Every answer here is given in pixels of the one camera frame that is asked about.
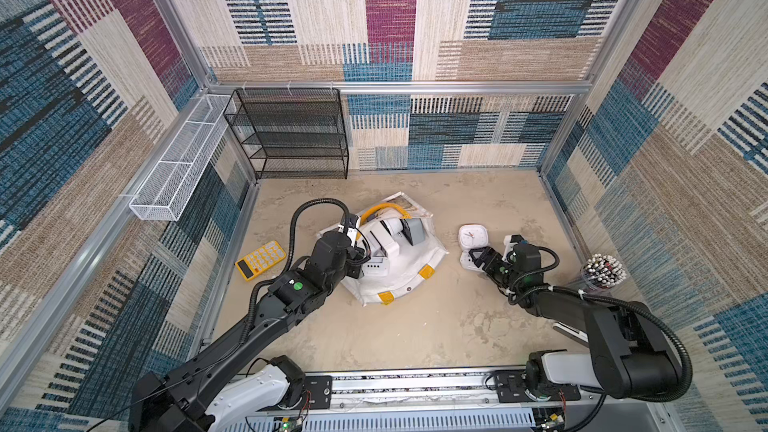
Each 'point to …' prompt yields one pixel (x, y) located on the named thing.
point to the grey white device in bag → (413, 230)
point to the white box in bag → (382, 245)
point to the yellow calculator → (260, 260)
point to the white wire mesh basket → (168, 185)
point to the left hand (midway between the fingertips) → (355, 243)
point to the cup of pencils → (603, 271)
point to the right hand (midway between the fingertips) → (478, 261)
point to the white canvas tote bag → (414, 266)
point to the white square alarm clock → (473, 236)
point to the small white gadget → (467, 261)
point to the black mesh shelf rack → (291, 133)
